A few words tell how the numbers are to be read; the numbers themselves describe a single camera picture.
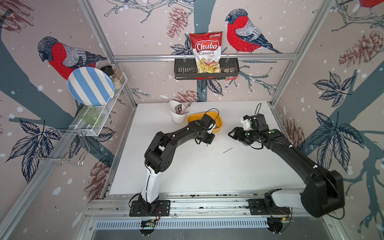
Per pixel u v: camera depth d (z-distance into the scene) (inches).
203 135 32.1
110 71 31.3
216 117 44.5
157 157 20.7
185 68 37.4
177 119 41.6
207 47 31.5
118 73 33.7
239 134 28.7
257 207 28.7
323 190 15.8
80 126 25.6
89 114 27.7
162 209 28.7
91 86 28.7
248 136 27.5
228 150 37.2
